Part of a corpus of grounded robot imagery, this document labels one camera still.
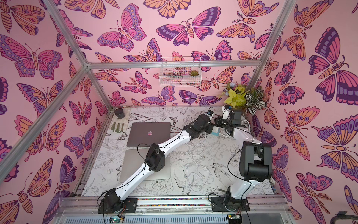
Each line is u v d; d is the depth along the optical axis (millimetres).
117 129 1059
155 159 666
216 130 973
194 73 922
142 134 1038
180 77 1055
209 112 854
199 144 975
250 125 1035
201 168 869
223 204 730
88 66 926
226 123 808
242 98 940
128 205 733
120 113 1105
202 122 783
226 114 838
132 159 971
